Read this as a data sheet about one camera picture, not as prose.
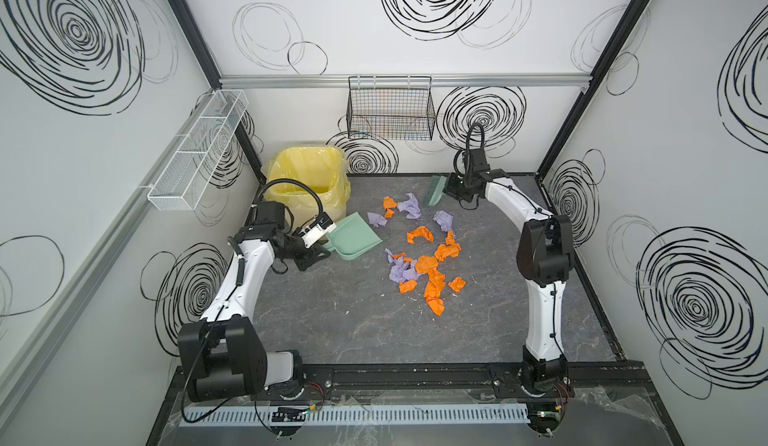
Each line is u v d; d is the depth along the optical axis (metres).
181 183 0.72
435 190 1.06
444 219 1.05
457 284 0.89
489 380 0.74
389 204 1.11
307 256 0.72
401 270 0.92
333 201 0.85
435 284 0.91
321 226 0.71
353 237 0.86
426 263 0.95
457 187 0.91
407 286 0.89
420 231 1.02
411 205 1.08
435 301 0.87
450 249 0.97
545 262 0.57
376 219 1.07
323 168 0.96
